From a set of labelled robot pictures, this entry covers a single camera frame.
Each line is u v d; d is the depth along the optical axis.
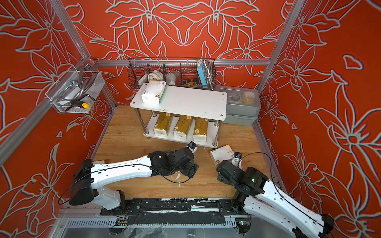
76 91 0.71
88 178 0.41
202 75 0.85
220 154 0.89
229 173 0.52
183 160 0.54
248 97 0.95
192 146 0.65
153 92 0.72
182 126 0.91
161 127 0.90
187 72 0.97
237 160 0.64
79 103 0.64
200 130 0.88
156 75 0.88
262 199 0.45
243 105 0.94
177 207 0.74
